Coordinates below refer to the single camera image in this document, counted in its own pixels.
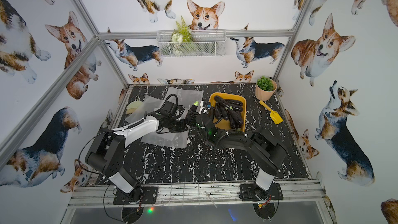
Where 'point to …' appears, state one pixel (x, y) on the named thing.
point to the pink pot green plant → (265, 88)
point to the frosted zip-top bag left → (150, 104)
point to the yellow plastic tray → (225, 124)
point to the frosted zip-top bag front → (164, 137)
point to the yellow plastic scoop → (274, 114)
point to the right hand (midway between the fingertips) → (187, 112)
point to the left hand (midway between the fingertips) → (190, 126)
